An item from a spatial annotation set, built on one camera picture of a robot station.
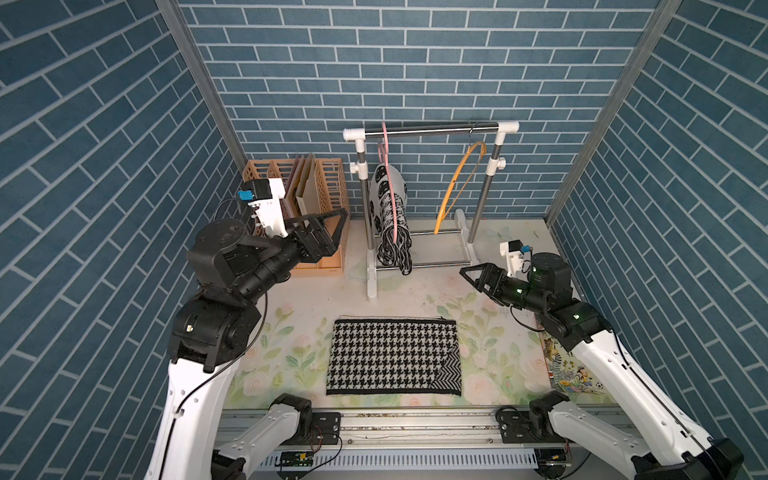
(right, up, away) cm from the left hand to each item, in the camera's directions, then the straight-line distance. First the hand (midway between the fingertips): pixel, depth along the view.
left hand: (345, 216), depth 52 cm
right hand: (+27, -13, +19) cm, 35 cm away
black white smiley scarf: (+7, +2, +27) cm, 28 cm away
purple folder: (-23, +8, +34) cm, 42 cm away
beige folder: (-21, +10, +48) cm, 53 cm away
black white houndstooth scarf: (+8, -37, +32) cm, 50 cm away
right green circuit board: (+46, -57, +18) cm, 76 cm away
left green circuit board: (-16, -58, +20) cm, 63 cm away
